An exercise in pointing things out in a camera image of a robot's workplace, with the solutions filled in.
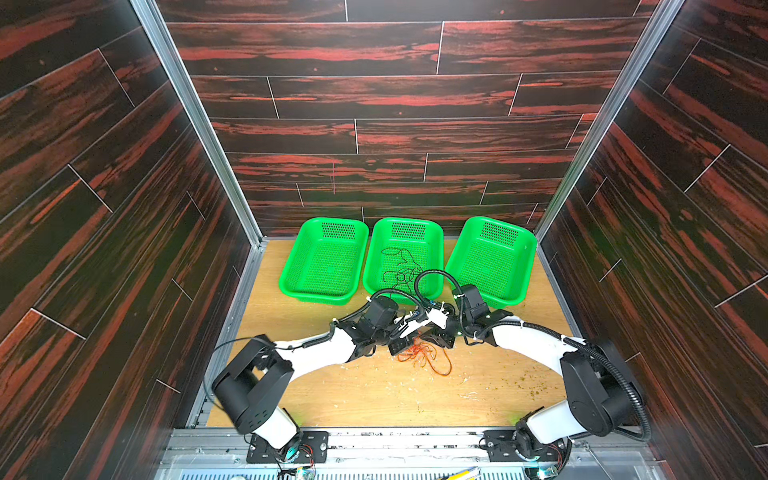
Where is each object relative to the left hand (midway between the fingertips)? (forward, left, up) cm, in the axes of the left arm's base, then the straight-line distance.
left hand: (416, 330), depth 85 cm
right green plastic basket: (+36, -33, -9) cm, 50 cm away
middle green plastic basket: (+43, -6, -5) cm, 44 cm away
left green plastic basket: (+35, +34, -9) cm, 49 cm away
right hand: (+4, -5, -3) cm, 7 cm away
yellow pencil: (-33, -11, -9) cm, 36 cm away
